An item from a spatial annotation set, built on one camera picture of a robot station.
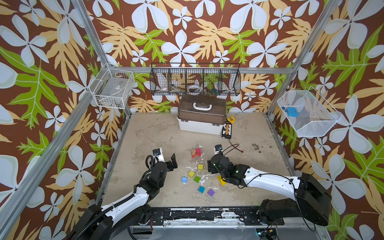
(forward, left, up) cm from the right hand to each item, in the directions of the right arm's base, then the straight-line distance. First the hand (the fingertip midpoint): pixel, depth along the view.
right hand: (210, 161), depth 85 cm
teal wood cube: (-13, +6, -10) cm, 17 cm away
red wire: (+11, -23, -9) cm, 27 cm away
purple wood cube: (-15, 0, -9) cm, 18 cm away
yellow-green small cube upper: (-1, +6, -6) cm, 8 cm away
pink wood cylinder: (+10, +6, -6) cm, 13 cm away
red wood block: (+8, +9, -7) cm, 14 cm away
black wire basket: (+49, +8, +22) cm, 54 cm away
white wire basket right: (+19, -55, +18) cm, 61 cm away
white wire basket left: (+35, +58, +26) cm, 72 cm away
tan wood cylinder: (+9, +10, -4) cm, 14 cm away
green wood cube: (-7, +8, -9) cm, 14 cm away
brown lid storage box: (+27, +4, +11) cm, 30 cm away
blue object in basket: (+23, -49, +17) cm, 56 cm away
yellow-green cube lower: (-5, +11, -6) cm, 14 cm away
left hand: (+4, +25, +3) cm, 26 cm away
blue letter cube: (-7, +15, -8) cm, 19 cm away
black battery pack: (+28, -15, -7) cm, 33 cm away
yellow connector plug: (+39, -21, -7) cm, 45 cm away
